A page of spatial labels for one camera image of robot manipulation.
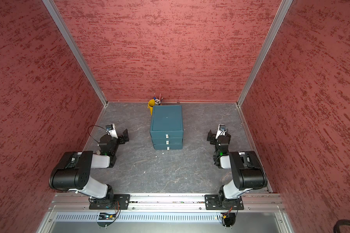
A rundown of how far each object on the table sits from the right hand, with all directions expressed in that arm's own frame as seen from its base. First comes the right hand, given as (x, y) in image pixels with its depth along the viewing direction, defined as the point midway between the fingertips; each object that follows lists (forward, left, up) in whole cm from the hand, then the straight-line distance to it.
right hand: (217, 132), depth 94 cm
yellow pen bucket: (+25, +46, +3) cm, 53 cm away
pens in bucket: (+19, +40, +11) cm, 46 cm away
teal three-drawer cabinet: (-7, +32, +16) cm, 36 cm away
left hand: (+1, +64, +2) cm, 64 cm away
